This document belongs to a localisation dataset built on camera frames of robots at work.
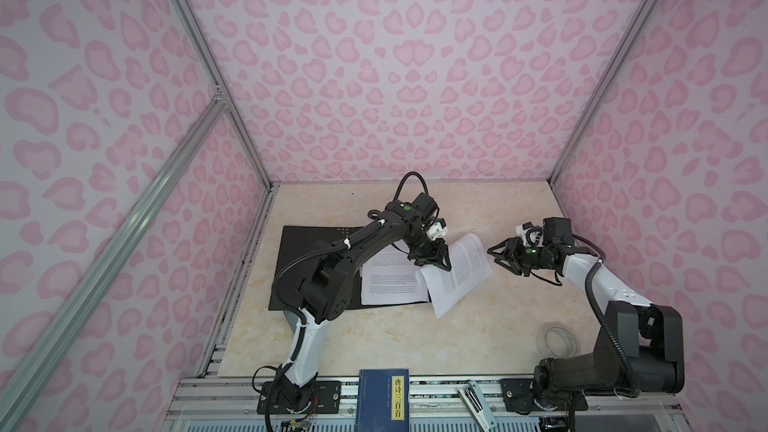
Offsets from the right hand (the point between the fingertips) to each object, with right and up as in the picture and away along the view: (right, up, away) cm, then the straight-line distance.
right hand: (495, 250), depth 85 cm
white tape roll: (+16, -25, -3) cm, 30 cm away
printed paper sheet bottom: (-6, -6, +5) cm, 10 cm away
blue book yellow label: (-31, -34, -13) cm, 48 cm away
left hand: (-14, -3, -2) cm, 14 cm away
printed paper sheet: (-30, -10, +10) cm, 33 cm away
